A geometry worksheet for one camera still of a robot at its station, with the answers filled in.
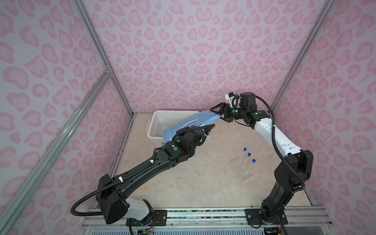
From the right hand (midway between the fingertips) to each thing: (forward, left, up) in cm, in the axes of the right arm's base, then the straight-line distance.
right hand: (215, 110), depth 77 cm
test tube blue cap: (-13, -17, -17) cm, 28 cm away
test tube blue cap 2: (-17, -18, -16) cm, 30 cm away
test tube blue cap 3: (-20, -20, -17) cm, 33 cm away
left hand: (-9, +16, -2) cm, 18 cm away
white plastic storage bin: (+12, +35, -23) cm, 44 cm away
